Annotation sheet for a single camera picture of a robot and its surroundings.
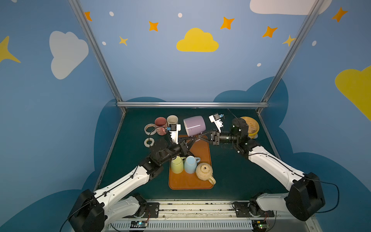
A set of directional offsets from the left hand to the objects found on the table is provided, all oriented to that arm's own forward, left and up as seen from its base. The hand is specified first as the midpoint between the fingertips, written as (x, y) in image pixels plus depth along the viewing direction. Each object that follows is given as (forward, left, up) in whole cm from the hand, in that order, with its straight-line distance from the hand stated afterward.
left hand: (198, 139), depth 67 cm
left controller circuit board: (-32, +28, -30) cm, 52 cm away
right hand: (+3, -2, -1) cm, 4 cm away
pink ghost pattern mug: (+23, +24, -20) cm, 39 cm away
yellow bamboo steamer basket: (+28, -43, -25) cm, 57 cm away
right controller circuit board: (-31, -32, -30) cm, 54 cm away
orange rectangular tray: (-10, +6, -31) cm, 33 cm away
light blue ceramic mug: (-4, +3, -20) cm, 21 cm away
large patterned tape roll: (+23, +30, -27) cm, 47 cm away
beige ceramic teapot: (-8, -5, -21) cm, 23 cm away
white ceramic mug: (+31, +17, -22) cm, 42 cm away
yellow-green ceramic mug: (-5, +11, -20) cm, 23 cm away
